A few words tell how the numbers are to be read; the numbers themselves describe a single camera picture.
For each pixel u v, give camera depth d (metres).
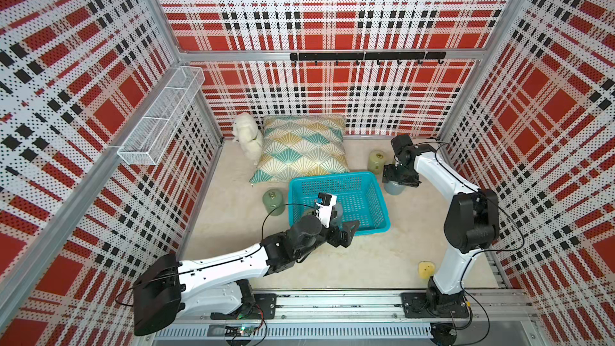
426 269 0.78
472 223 0.49
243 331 0.69
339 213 0.86
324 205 0.63
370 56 0.89
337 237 0.64
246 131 0.98
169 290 0.41
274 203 0.91
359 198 0.99
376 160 1.04
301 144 0.96
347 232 0.63
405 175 0.79
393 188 0.88
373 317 0.73
